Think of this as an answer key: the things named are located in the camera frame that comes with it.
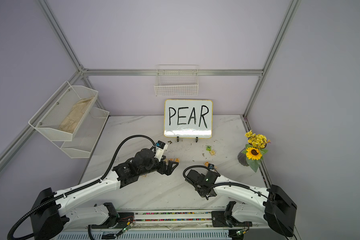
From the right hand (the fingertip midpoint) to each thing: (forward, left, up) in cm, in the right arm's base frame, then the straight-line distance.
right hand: (200, 189), depth 81 cm
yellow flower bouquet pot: (+10, -26, +19) cm, 34 cm away
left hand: (+10, +16, +14) cm, 23 cm away
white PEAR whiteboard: (+46, +6, +8) cm, 47 cm away
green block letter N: (+28, -8, -2) cm, 29 cm away
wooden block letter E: (+19, +17, -2) cm, 26 cm away
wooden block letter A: (+19, +14, -2) cm, 23 cm away
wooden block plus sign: (+24, -10, -2) cm, 26 cm away
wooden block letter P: (+6, +17, +23) cm, 29 cm away
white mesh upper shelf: (+29, +75, +28) cm, 85 cm away
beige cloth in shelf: (+26, +67, +28) cm, 77 cm away
